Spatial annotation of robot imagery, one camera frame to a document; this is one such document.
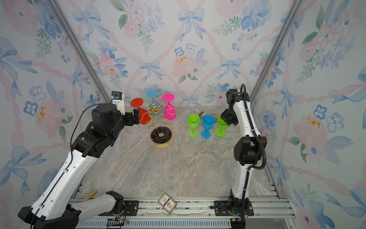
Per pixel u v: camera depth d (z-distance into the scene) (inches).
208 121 36.7
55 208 14.5
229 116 29.3
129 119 22.4
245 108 23.2
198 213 28.9
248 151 21.2
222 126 33.8
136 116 23.3
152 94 34.0
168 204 29.1
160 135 39.5
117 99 20.6
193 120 36.7
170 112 34.5
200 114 44.5
